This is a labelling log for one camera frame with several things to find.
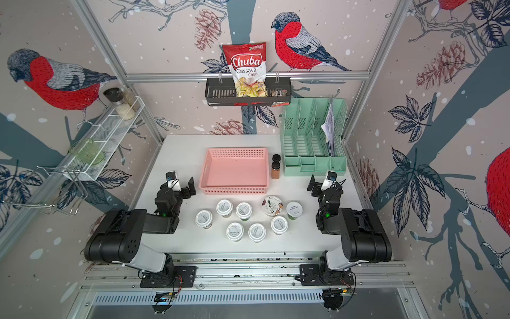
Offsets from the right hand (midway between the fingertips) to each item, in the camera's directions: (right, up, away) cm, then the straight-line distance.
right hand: (322, 175), depth 91 cm
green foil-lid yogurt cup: (-14, -15, -5) cm, 21 cm away
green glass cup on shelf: (-90, +11, -23) cm, 94 cm away
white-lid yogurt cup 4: (-40, -21, -13) cm, 47 cm away
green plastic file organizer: (-2, +15, +27) cm, 30 cm away
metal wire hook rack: (-93, -1, -30) cm, 98 cm away
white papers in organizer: (+3, +22, -1) cm, 22 cm away
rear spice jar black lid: (-21, +8, +10) cm, 24 cm away
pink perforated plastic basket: (-43, +1, +16) cm, 46 cm away
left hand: (-65, 0, 0) cm, 65 cm away
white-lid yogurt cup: (-53, -17, -9) cm, 57 cm away
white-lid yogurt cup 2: (-45, -14, -6) cm, 47 cm away
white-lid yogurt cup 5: (-30, -22, -13) cm, 40 cm away
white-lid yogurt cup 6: (-21, -19, -11) cm, 31 cm away
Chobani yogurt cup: (-24, -13, -3) cm, 28 cm away
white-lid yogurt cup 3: (-36, -15, -6) cm, 40 cm away
